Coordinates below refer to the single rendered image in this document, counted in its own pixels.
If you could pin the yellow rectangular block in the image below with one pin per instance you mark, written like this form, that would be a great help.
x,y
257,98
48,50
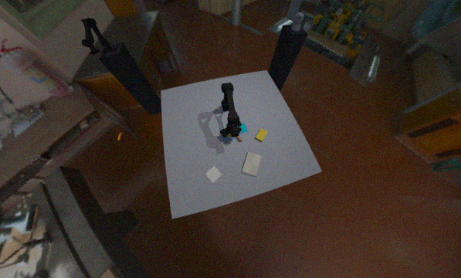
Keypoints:
x,y
261,135

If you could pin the beige rectangular block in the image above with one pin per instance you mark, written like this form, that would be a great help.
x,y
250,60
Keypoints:
x,y
252,163

